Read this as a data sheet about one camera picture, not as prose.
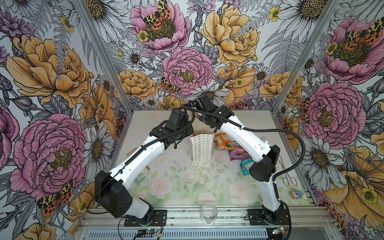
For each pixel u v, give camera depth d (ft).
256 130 1.68
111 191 1.30
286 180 2.86
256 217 2.28
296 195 2.51
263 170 1.78
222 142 3.13
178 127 1.93
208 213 2.51
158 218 2.41
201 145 2.67
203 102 1.95
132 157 1.51
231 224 2.43
